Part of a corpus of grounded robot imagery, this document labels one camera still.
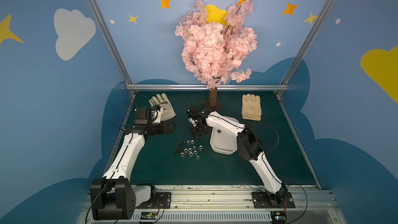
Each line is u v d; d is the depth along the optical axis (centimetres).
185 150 91
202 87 96
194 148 91
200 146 91
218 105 116
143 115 64
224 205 74
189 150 91
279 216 72
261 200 75
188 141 95
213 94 104
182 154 88
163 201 74
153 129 69
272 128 58
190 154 89
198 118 72
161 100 116
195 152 90
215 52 65
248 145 57
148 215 72
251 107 113
